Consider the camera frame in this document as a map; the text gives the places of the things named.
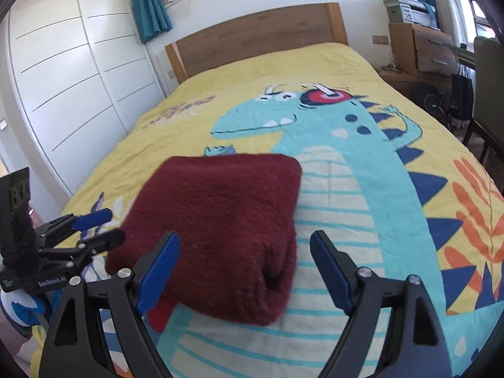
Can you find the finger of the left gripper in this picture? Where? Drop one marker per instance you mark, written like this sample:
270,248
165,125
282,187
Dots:
88,221
85,251

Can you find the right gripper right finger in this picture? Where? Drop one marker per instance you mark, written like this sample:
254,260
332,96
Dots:
414,344

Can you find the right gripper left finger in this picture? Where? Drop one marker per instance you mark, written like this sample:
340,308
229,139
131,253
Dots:
75,344

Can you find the dark red knitted sweater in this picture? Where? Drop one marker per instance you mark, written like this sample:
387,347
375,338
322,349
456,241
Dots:
234,215

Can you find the yellow dinosaur bed cover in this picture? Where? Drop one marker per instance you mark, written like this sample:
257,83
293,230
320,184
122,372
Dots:
388,184

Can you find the white sliding wardrobe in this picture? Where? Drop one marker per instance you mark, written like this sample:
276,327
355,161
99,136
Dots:
83,79

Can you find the teal left curtain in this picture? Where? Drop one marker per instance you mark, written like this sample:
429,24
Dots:
151,19

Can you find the grey desk chair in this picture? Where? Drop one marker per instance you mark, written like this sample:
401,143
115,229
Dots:
488,113

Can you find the black bag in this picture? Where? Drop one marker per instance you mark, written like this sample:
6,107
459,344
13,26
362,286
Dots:
462,98

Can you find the wooden drawer cabinet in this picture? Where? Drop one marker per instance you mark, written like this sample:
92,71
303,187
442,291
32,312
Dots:
419,50

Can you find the wooden headboard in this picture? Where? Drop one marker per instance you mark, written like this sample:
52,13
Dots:
256,34

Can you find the white printer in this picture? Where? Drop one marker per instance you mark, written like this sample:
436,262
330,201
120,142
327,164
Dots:
412,12

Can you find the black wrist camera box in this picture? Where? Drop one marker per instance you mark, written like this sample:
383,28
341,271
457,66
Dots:
15,212

